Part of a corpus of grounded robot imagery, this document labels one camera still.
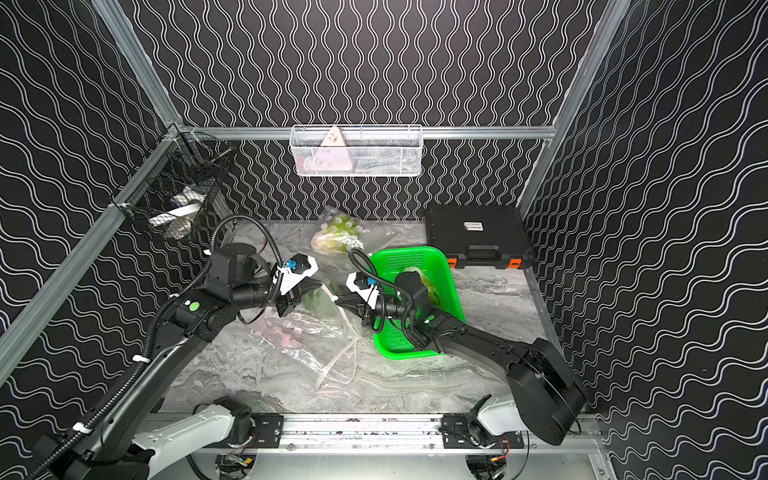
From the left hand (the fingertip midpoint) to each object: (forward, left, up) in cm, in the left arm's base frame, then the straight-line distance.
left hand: (314, 274), depth 67 cm
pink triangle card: (+41, +3, +4) cm, 42 cm away
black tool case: (+40, -49, -24) cm, 68 cm away
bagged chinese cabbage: (+34, +3, -23) cm, 41 cm away
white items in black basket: (+18, +43, -5) cm, 47 cm away
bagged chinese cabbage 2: (-1, +2, -15) cm, 15 cm away
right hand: (-1, -5, -8) cm, 9 cm away
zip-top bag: (-2, +3, -28) cm, 28 cm away
